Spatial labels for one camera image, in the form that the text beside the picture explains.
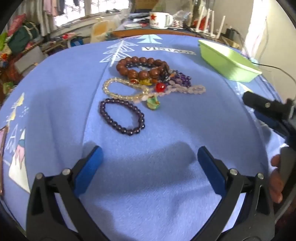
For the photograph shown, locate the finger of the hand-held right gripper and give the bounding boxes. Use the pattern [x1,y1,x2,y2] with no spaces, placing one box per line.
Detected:
[254,111,292,137]
[242,91,294,121]

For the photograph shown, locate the yellowish plastic jug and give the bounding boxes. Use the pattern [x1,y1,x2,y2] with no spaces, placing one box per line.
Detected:
[91,21,116,42]

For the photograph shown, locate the brown wooden bead bracelet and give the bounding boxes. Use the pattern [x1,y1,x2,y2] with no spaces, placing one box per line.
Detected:
[116,56,170,81]

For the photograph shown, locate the person's right hand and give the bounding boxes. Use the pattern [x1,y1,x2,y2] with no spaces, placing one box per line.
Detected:
[269,155,284,204]

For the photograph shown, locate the white router with antennas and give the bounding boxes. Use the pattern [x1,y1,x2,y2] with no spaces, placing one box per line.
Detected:
[194,6,227,40]

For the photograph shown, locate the green jade charm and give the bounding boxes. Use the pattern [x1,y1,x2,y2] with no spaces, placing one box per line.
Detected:
[147,95,161,110]

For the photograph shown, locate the green plastic tray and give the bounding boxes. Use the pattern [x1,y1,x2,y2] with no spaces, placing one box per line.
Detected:
[198,39,262,82]

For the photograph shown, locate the clear plastic bag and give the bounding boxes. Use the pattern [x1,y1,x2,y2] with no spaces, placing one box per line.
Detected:
[173,10,192,28]

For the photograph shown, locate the dark purple bead bracelet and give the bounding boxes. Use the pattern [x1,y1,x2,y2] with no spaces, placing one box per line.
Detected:
[99,98,146,136]

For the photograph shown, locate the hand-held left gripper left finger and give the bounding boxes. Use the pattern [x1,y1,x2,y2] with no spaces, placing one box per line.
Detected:
[26,146,109,241]

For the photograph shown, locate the pink cloth bundle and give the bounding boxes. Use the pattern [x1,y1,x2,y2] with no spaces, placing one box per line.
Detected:
[8,14,27,35]

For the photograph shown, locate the pale pink bead bracelet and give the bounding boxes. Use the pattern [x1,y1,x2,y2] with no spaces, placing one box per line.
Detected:
[129,84,206,102]

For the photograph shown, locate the grey box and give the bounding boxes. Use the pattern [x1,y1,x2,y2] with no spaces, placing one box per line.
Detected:
[15,50,44,72]

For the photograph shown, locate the dark green bag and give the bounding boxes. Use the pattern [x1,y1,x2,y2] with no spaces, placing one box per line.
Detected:
[9,22,38,52]

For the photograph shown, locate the clear crystal bead bracelet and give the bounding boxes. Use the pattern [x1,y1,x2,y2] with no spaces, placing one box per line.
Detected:
[102,77,151,100]

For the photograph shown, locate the purple faceted bead bracelet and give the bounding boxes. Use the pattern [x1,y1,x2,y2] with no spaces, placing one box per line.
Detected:
[162,71,192,87]

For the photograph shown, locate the black cable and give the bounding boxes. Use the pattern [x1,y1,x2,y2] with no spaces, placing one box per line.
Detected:
[251,61,296,84]

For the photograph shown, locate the hanging clothes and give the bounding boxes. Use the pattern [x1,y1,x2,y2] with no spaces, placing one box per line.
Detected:
[43,0,79,15]

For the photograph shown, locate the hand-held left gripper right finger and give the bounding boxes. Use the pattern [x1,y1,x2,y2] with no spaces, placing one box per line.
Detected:
[197,146,275,241]

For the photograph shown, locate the blue printed blanket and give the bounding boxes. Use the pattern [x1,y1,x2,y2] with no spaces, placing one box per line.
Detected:
[0,34,292,234]

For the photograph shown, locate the white mug with red star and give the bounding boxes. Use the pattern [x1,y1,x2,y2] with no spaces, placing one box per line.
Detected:
[149,11,173,29]

